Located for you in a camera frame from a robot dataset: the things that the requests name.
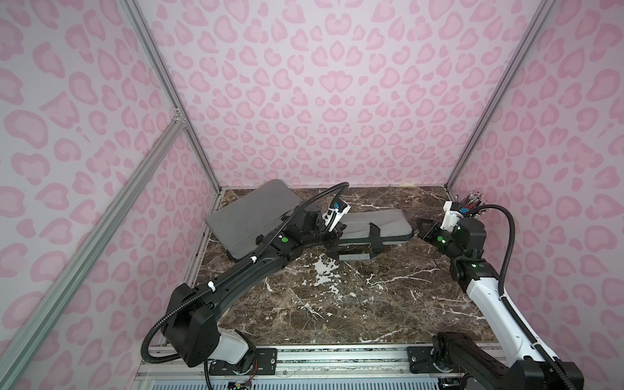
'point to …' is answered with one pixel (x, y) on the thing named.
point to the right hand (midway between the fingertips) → (416, 219)
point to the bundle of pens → (472, 200)
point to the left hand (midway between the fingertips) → (346, 225)
